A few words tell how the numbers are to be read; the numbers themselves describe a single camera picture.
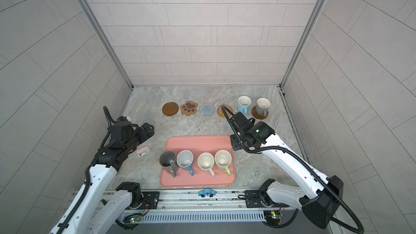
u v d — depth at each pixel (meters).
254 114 1.03
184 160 0.81
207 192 0.71
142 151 0.83
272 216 0.68
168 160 0.80
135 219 0.64
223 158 0.82
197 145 0.91
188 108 1.03
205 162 0.81
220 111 1.03
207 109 1.04
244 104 0.96
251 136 0.49
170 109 1.03
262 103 0.98
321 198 0.37
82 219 0.39
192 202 0.71
